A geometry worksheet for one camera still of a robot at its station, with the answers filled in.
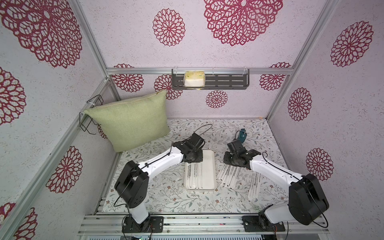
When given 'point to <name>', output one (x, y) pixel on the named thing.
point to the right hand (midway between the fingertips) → (225, 157)
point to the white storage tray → (210, 180)
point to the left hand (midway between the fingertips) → (198, 157)
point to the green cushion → (133, 122)
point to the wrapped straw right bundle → (229, 175)
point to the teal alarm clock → (242, 135)
